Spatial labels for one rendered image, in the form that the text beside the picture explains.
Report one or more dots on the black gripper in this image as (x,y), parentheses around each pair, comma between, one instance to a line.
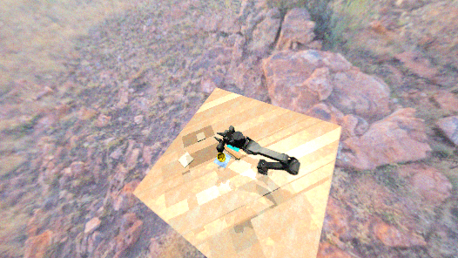
(221,145)

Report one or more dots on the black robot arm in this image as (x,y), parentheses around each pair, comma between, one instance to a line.
(291,166)

